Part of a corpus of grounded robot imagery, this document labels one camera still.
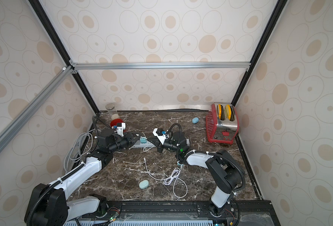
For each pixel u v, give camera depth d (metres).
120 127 0.75
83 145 1.06
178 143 0.64
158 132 0.67
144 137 0.78
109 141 0.63
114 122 1.03
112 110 1.05
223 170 0.47
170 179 0.83
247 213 0.73
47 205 0.40
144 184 0.81
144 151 0.97
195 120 1.13
